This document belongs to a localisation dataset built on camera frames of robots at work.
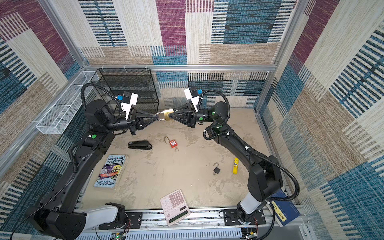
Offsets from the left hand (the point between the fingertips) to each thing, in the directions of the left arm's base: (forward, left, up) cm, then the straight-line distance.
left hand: (158, 117), depth 58 cm
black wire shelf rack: (+51, +42, -20) cm, 69 cm away
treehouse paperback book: (-4, +35, -42) cm, 54 cm away
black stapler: (+14, +21, -41) cm, 48 cm away
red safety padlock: (+15, 0, -41) cm, 44 cm away
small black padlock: (-3, -27, -43) cm, 51 cm away
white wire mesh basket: (+12, +51, -11) cm, 54 cm away
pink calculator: (-22, -4, -42) cm, 48 cm away
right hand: (+1, -4, -1) cm, 4 cm away
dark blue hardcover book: (-25, -58, -41) cm, 75 cm away
